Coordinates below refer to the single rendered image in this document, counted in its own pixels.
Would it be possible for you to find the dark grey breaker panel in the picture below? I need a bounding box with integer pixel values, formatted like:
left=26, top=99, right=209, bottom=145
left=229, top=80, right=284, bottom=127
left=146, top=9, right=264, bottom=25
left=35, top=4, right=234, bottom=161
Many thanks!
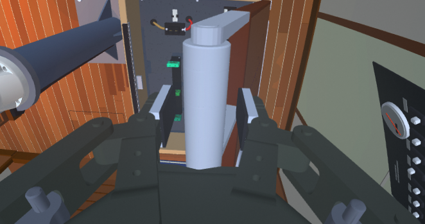
left=138, top=0, right=264, bottom=133

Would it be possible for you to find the black switch panel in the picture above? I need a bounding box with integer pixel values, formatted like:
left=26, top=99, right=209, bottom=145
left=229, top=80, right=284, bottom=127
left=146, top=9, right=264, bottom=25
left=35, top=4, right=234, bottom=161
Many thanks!
left=372, top=61, right=425, bottom=224

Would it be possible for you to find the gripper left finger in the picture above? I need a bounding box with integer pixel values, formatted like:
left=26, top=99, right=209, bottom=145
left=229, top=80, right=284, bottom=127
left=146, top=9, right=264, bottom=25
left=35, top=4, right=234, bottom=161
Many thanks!
left=0, top=83, right=175, bottom=220

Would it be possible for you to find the yellow wire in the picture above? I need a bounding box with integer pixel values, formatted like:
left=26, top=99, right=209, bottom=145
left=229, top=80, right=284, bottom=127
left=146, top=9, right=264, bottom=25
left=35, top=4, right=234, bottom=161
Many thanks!
left=150, top=18, right=166, bottom=31

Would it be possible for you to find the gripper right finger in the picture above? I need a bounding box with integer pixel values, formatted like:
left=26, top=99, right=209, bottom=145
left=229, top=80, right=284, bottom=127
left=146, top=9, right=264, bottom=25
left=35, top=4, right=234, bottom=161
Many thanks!
left=231, top=87, right=419, bottom=224

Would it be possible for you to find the black piano hinge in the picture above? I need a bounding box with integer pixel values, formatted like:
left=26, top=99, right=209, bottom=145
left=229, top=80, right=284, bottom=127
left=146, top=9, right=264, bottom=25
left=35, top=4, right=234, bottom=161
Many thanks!
left=121, top=22, right=141, bottom=114

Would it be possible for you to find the black fuse rack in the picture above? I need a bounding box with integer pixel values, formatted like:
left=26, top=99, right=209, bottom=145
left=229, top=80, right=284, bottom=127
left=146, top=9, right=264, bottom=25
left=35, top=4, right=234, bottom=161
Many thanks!
left=169, top=54, right=183, bottom=123

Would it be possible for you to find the brown wooden lid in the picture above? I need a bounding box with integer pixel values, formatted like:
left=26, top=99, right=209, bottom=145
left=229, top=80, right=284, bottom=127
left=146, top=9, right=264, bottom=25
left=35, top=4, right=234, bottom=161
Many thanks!
left=221, top=0, right=272, bottom=168

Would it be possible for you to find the round grey gauge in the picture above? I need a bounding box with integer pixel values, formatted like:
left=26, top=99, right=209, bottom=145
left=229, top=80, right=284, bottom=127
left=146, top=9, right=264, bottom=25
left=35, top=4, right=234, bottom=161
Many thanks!
left=381, top=101, right=411, bottom=140

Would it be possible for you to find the black fuse holder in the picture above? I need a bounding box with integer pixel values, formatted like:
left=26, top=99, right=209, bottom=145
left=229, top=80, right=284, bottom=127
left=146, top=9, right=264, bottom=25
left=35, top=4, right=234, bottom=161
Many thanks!
left=164, top=22, right=186, bottom=36

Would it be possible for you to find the grey cylinder lid handle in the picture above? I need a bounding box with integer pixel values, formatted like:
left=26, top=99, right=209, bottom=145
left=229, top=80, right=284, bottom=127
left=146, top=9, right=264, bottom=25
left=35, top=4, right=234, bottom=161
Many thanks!
left=182, top=38, right=232, bottom=171

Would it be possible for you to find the brown wooden wall rail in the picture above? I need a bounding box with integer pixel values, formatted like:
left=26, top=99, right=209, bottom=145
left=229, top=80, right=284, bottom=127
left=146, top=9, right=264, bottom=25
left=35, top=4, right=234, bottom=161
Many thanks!
left=317, top=11, right=425, bottom=58

